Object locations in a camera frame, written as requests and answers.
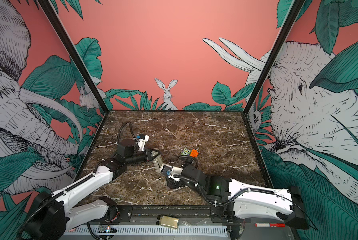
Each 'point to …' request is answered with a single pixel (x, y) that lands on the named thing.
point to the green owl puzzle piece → (186, 152)
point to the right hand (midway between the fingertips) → (169, 164)
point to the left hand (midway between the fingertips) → (160, 151)
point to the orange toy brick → (194, 153)
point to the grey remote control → (157, 161)
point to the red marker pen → (271, 225)
